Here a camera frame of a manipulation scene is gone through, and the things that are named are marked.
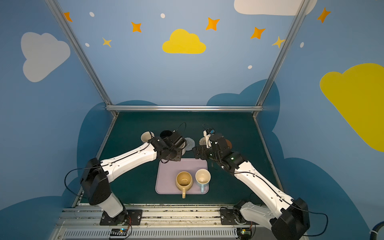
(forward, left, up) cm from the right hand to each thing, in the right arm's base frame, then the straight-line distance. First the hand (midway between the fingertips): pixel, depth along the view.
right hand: (201, 146), depth 78 cm
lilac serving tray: (-5, +20, -22) cm, 30 cm away
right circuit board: (-35, -23, -24) cm, 48 cm away
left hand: (-1, +13, -7) cm, 15 cm away
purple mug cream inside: (+15, +37, -13) cm, 42 cm away
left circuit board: (-38, +40, -23) cm, 59 cm away
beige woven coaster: (+17, -1, -21) cm, 27 cm away
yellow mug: (-12, +9, -20) cm, 25 cm away
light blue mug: (-10, -2, -18) cm, 21 cm away
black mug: (+15, +23, -10) cm, 29 cm away
